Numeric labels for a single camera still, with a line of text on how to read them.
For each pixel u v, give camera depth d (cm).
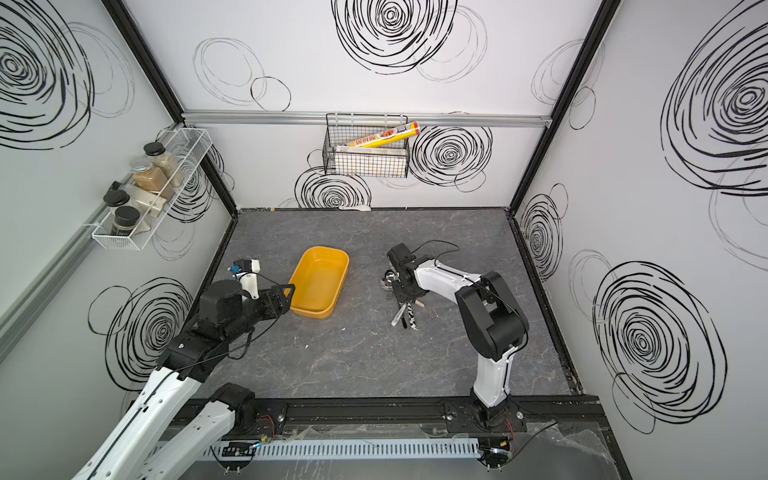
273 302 64
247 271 63
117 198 62
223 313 53
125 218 61
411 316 91
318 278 102
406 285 69
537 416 74
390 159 87
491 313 51
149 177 71
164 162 74
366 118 94
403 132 89
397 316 90
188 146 94
